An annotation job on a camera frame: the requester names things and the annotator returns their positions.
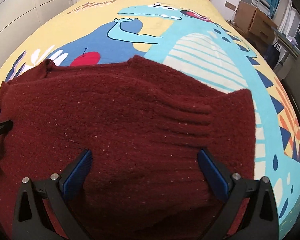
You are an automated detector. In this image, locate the dark red knit sweater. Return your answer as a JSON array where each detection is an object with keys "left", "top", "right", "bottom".
[{"left": 0, "top": 56, "right": 255, "bottom": 239}]

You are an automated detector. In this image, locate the dark blue bag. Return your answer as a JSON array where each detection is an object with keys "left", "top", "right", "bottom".
[{"left": 264, "top": 42, "right": 280, "bottom": 70}]

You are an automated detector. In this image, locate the glass desk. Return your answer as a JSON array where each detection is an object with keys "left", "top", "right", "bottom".
[{"left": 272, "top": 27, "right": 300, "bottom": 73}]

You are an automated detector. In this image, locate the yellow dinosaur bed cover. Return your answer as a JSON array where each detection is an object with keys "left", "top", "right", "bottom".
[{"left": 0, "top": 0, "right": 300, "bottom": 237}]

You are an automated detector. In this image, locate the wooden drawer cabinet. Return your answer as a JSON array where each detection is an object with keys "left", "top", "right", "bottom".
[{"left": 234, "top": 1, "right": 277, "bottom": 44}]

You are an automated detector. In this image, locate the grey printer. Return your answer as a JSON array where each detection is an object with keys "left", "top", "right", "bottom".
[{"left": 241, "top": 0, "right": 270, "bottom": 16}]

